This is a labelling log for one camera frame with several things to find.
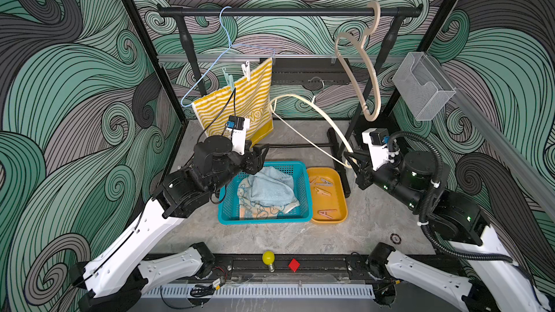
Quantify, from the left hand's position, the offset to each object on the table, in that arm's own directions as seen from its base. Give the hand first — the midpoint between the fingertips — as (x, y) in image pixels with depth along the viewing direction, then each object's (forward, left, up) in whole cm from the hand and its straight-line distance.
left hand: (259, 141), depth 59 cm
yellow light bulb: (-22, -2, -37) cm, 43 cm away
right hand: (-4, -23, 0) cm, 24 cm away
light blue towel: (+2, -3, -31) cm, 31 cm away
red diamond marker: (-23, -11, -39) cm, 47 cm away
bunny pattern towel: (-5, +6, -37) cm, 38 cm away
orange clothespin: (+3, -25, -38) cm, 46 cm away
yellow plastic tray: (+1, -27, -38) cm, 47 cm away
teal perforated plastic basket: (-6, +13, -38) cm, 41 cm away
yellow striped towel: (+24, +5, -5) cm, 24 cm away
